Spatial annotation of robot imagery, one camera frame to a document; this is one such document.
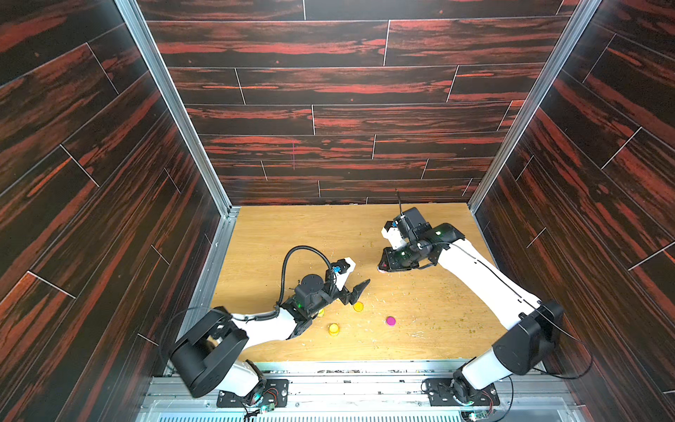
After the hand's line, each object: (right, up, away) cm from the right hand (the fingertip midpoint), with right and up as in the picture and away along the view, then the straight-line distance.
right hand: (388, 263), depth 81 cm
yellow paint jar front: (-17, -22, +3) cm, 28 cm away
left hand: (-9, -3, -2) cm, 9 cm away
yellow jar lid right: (-8, -16, +10) cm, 21 cm away
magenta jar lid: (+2, -20, +6) cm, 21 cm away
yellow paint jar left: (-21, -18, +6) cm, 28 cm away
